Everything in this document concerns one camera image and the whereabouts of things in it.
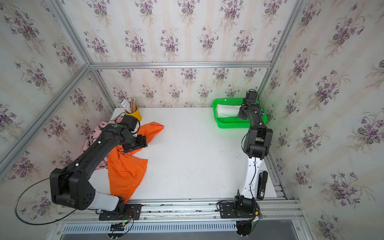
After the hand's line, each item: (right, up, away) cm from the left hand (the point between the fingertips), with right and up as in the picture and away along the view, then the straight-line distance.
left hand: (143, 146), depth 83 cm
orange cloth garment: (-11, -13, +2) cm, 17 cm away
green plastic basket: (+61, +14, +28) cm, 68 cm away
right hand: (+63, +27, +20) cm, 72 cm away
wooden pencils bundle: (-14, +27, +21) cm, 37 cm away
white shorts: (+55, +22, +28) cm, 65 cm away
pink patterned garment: (-39, +10, +18) cm, 44 cm away
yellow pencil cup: (-13, +20, +24) cm, 34 cm away
